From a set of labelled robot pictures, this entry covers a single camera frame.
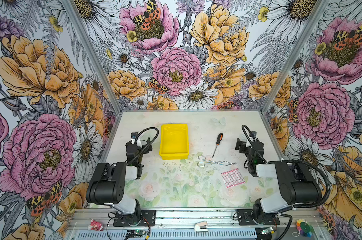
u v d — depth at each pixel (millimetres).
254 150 729
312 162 799
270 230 715
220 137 1043
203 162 948
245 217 739
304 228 704
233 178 872
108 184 456
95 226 700
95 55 897
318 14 733
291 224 675
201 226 715
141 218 730
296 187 452
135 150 716
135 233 709
